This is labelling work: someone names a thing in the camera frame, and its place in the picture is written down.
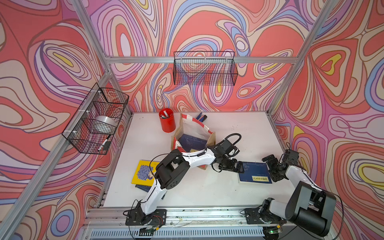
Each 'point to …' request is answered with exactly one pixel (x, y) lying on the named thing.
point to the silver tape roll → (104, 124)
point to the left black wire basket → (91, 129)
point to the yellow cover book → (144, 173)
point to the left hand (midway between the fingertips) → (240, 172)
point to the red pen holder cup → (167, 120)
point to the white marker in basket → (103, 143)
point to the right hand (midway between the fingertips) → (265, 168)
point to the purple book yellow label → (192, 144)
